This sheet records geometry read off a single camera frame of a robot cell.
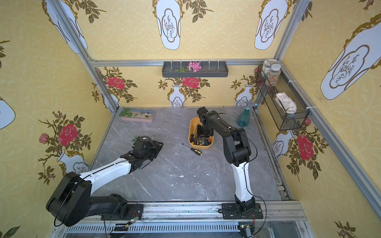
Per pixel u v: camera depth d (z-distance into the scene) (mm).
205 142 974
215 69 934
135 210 744
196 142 976
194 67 882
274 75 798
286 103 694
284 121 895
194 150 949
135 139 957
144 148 685
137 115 1131
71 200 419
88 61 906
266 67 858
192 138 996
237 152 559
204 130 863
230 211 731
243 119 1064
